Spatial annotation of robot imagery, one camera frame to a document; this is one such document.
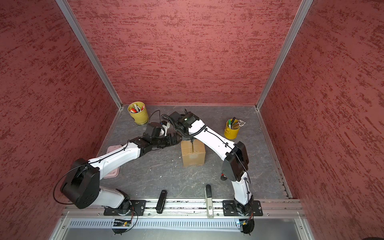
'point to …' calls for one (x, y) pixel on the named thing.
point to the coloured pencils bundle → (240, 123)
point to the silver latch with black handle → (209, 200)
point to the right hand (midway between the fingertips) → (193, 137)
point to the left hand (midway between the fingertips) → (178, 142)
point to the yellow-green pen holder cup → (137, 110)
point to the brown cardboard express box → (193, 154)
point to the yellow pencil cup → (232, 128)
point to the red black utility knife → (223, 177)
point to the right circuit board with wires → (248, 225)
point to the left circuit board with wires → (119, 222)
